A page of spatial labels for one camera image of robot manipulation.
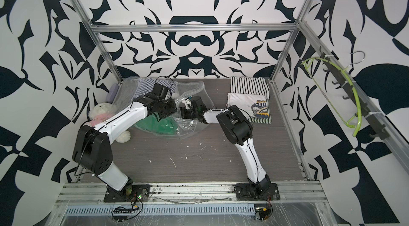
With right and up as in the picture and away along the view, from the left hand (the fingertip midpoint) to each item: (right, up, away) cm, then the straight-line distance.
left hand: (177, 106), depth 89 cm
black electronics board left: (-24, -46, -16) cm, 54 cm away
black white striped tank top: (+51, +13, +27) cm, 59 cm away
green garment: (-6, -10, +1) cm, 12 cm away
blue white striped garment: (-24, +13, +20) cm, 33 cm away
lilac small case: (-49, +6, +23) cm, 54 cm away
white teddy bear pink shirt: (-44, -3, +3) cm, 44 cm away
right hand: (-3, -5, +8) cm, 10 cm away
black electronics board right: (+41, -46, -17) cm, 64 cm away
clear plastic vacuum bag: (+3, +9, +7) cm, 12 cm away
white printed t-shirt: (+46, 0, +14) cm, 48 cm away
